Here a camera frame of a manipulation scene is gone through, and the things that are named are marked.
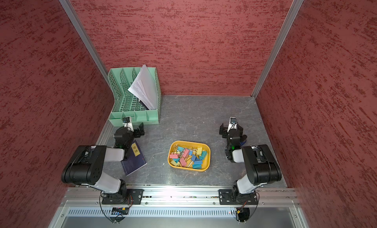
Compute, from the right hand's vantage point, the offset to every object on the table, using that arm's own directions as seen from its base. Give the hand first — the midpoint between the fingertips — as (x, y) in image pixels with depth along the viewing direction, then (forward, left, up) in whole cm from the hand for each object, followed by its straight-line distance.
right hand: (229, 125), depth 94 cm
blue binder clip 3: (-22, +21, -6) cm, 31 cm away
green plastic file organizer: (+20, +74, +1) cm, 77 cm away
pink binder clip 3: (-17, +29, -4) cm, 34 cm away
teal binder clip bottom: (-24, +23, -6) cm, 33 cm away
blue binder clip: (-16, +26, -6) cm, 31 cm away
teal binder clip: (-17, +18, -5) cm, 25 cm away
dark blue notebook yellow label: (-19, +59, -5) cm, 63 cm away
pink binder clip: (-19, +36, -3) cm, 41 cm away
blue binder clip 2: (-18, +24, -6) cm, 31 cm away
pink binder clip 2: (-21, +31, -5) cm, 38 cm away
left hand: (+1, +62, +1) cm, 62 cm away
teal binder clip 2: (-21, +35, -3) cm, 40 cm away
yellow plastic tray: (-21, +17, -7) cm, 28 cm away
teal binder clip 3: (-13, +33, -5) cm, 36 cm away
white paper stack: (+24, +56, +14) cm, 63 cm away
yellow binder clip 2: (-22, +36, -4) cm, 42 cm away
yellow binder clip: (-14, +21, -5) cm, 26 cm away
